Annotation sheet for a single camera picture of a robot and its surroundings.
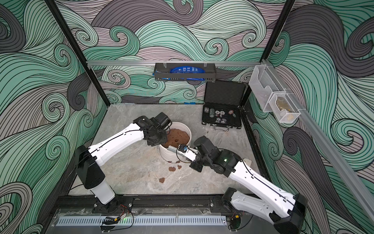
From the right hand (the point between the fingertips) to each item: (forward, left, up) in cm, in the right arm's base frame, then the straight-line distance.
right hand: (191, 155), depth 72 cm
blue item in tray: (+51, +1, +17) cm, 54 cm away
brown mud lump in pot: (+15, +9, -8) cm, 20 cm away
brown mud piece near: (-7, +17, -18) cm, 25 cm away
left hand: (+10, +14, -1) cm, 17 cm away
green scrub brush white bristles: (+1, +9, +6) cm, 11 cm away
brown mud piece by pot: (+1, +7, -18) cm, 20 cm away
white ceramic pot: (+5, +12, -14) cm, 19 cm away
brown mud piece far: (0, +11, -18) cm, 21 cm away
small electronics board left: (-26, +41, -19) cm, 52 cm away
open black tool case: (+46, -26, -14) cm, 55 cm away
